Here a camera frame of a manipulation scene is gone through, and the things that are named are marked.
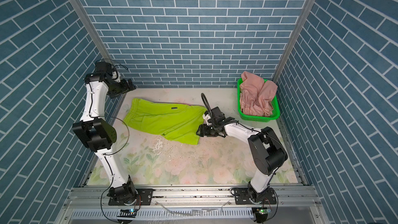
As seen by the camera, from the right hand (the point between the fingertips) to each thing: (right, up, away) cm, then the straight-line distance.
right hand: (199, 131), depth 90 cm
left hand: (-41, +25, -1) cm, 49 cm away
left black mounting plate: (-26, -29, -16) cm, 42 cm away
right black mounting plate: (+21, -28, -17) cm, 39 cm away
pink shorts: (+41, +23, +23) cm, 52 cm away
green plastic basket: (+49, +10, +8) cm, 50 cm away
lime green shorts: (-14, +4, +9) cm, 17 cm away
